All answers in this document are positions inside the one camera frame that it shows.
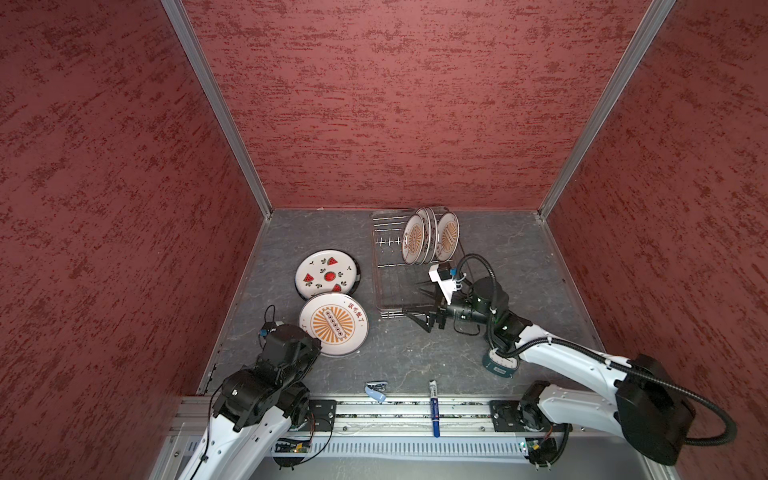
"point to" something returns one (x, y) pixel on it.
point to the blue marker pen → (434, 408)
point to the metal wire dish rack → (397, 283)
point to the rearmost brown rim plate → (447, 236)
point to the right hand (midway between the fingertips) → (407, 305)
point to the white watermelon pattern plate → (327, 271)
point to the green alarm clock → (499, 364)
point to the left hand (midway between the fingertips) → (323, 346)
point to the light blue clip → (375, 390)
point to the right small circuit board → (541, 451)
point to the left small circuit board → (291, 447)
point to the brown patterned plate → (413, 239)
